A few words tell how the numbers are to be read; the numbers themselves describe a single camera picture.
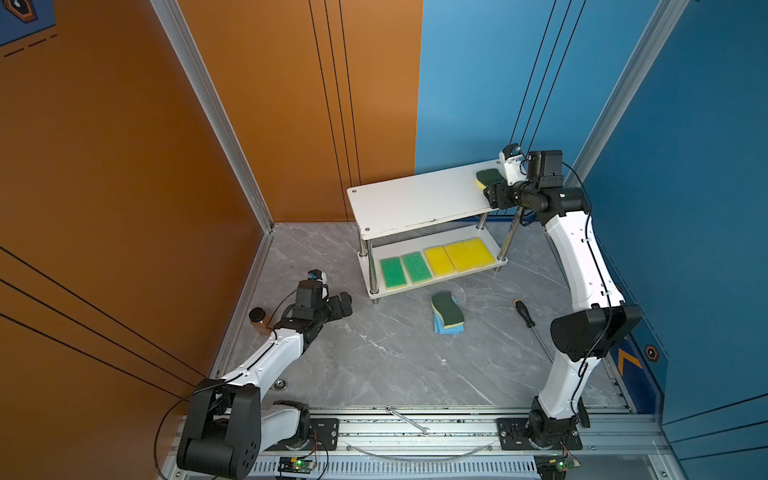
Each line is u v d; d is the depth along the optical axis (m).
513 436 0.73
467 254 1.01
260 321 0.85
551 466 0.70
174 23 0.70
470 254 1.01
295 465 0.71
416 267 0.97
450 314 0.89
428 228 0.74
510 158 0.68
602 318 0.47
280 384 0.80
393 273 0.96
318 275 0.79
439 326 0.89
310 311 0.67
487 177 0.86
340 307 0.79
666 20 0.70
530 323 0.92
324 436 0.74
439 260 1.00
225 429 0.41
